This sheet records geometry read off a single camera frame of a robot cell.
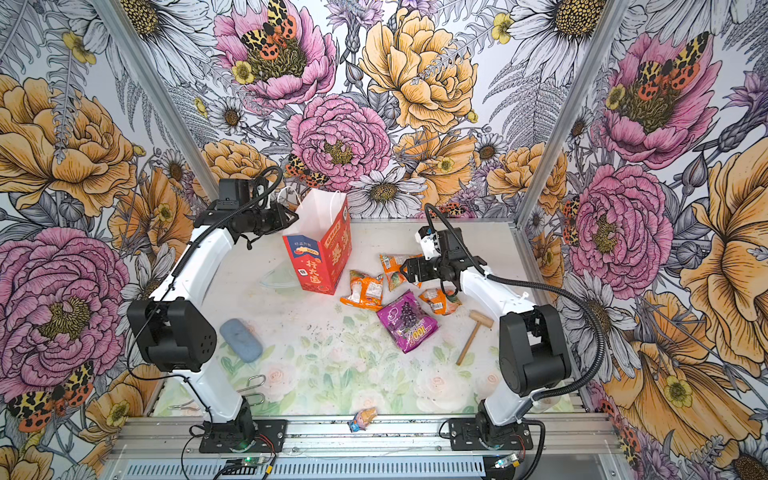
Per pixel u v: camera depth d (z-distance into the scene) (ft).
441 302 2.94
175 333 1.56
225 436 2.23
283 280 3.45
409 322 2.80
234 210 2.17
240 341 2.73
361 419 2.45
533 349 1.51
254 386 2.73
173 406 2.62
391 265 3.33
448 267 2.28
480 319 3.08
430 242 2.68
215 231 1.90
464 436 2.41
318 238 2.62
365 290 3.22
